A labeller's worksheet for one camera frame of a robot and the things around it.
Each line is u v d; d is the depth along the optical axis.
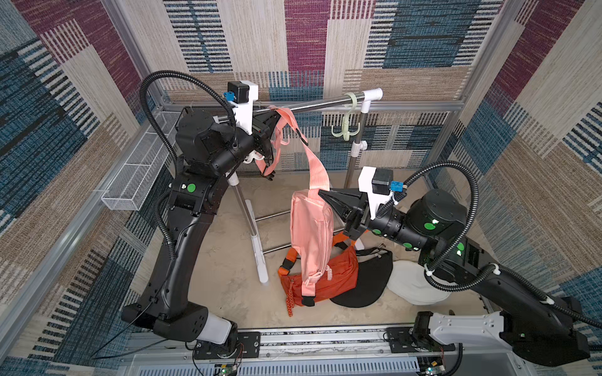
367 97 0.60
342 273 0.80
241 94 0.42
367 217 0.40
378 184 0.35
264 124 0.48
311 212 0.51
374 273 0.89
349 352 0.73
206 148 0.39
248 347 0.74
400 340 0.73
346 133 0.66
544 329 0.38
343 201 0.42
